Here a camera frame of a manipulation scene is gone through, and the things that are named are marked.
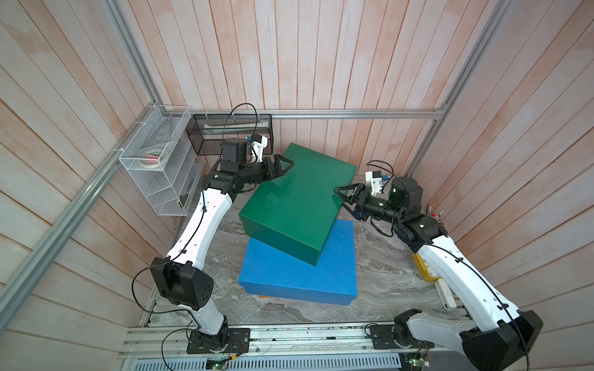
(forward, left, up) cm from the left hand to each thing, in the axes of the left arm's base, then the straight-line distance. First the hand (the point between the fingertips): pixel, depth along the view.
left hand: (287, 170), depth 73 cm
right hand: (-10, -14, -1) cm, 17 cm away
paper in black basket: (+25, +32, -1) cm, 41 cm away
